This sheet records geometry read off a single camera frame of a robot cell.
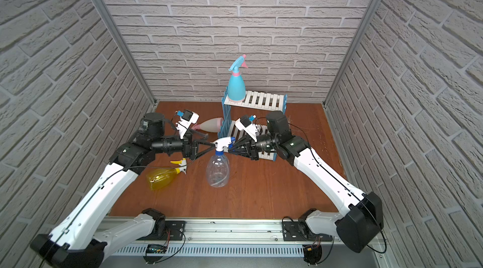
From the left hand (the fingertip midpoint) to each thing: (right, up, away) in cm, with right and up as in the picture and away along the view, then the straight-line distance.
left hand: (209, 136), depth 64 cm
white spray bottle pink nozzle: (-5, +3, +32) cm, 33 cm away
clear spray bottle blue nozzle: (+3, -10, -2) cm, 11 cm away
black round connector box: (+38, -45, +6) cm, 60 cm away
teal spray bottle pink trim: (+9, +18, +12) cm, 23 cm away
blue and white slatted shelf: (+2, +1, +39) cm, 39 cm away
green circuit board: (-23, -45, +8) cm, 51 cm away
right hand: (+6, -6, -1) cm, 9 cm away
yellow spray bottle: (-28, -22, +21) cm, 41 cm away
